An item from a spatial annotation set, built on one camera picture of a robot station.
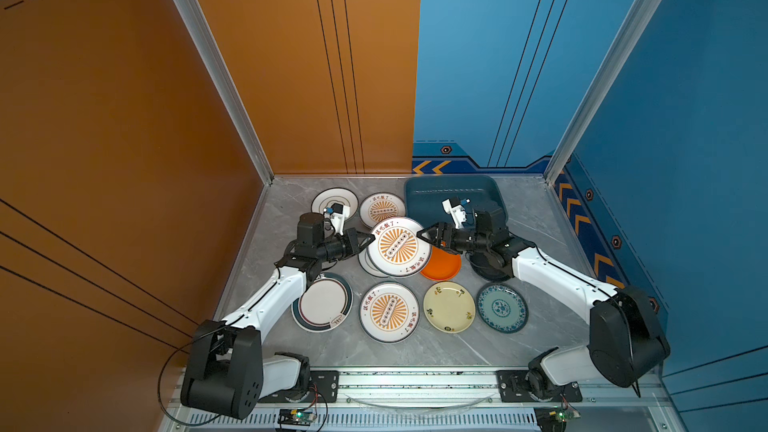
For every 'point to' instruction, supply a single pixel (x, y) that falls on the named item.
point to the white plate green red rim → (325, 305)
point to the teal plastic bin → (424, 197)
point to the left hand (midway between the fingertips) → (374, 236)
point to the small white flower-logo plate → (330, 196)
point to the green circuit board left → (300, 417)
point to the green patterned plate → (502, 307)
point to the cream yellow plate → (449, 307)
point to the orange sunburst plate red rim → (397, 249)
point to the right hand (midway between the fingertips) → (422, 238)
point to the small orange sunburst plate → (378, 207)
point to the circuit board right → (552, 418)
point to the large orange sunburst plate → (389, 312)
